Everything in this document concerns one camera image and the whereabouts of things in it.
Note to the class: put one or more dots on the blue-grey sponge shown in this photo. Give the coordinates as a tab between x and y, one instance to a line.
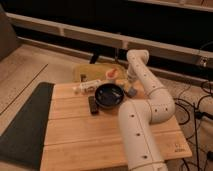
130	92

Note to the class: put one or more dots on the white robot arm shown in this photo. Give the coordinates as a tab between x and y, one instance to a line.
136	115

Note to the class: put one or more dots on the black bowl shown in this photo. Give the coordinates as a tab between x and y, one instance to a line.
109	95

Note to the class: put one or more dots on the orange toy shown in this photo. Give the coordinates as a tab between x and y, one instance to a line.
112	74

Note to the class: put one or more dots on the white bottle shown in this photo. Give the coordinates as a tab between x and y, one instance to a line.
88	86

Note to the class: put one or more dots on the black remote control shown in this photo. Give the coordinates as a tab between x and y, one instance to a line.
92	105

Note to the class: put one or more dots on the dark floor mat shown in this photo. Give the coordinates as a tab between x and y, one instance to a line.
23	140

